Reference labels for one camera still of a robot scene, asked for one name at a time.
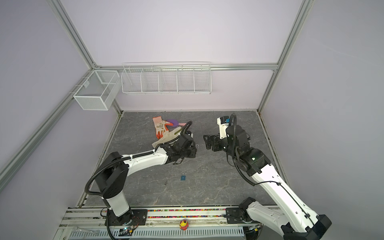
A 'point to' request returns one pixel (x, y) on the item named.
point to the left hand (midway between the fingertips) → (196, 151)
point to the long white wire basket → (166, 78)
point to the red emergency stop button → (184, 224)
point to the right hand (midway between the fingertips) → (211, 136)
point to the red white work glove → (160, 126)
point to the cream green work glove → (168, 135)
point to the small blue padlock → (183, 177)
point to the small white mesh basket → (99, 90)
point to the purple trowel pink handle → (175, 122)
